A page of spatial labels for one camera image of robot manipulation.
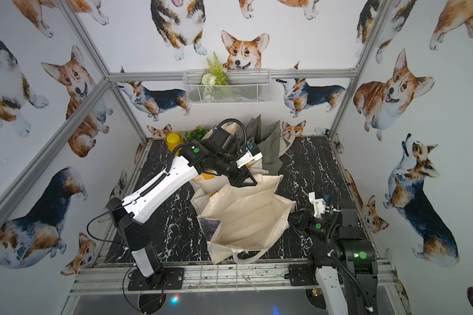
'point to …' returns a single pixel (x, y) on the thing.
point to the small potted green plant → (196, 134)
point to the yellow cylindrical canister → (173, 139)
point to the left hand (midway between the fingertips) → (256, 178)
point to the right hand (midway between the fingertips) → (285, 217)
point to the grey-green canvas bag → (269, 145)
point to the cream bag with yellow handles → (214, 183)
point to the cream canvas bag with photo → (244, 220)
